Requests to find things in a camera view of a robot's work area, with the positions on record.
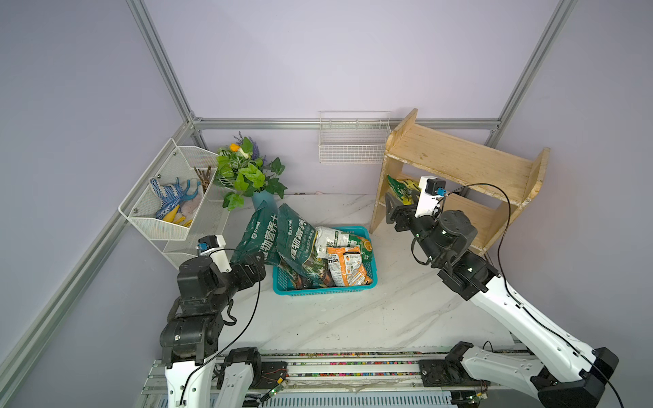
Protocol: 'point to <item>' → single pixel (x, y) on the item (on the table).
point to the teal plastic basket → (281, 290)
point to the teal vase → (264, 200)
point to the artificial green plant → (241, 167)
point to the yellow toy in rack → (171, 216)
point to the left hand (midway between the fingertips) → (249, 258)
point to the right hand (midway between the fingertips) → (397, 198)
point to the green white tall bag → (329, 238)
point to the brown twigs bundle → (203, 178)
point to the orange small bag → (346, 267)
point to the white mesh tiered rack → (176, 241)
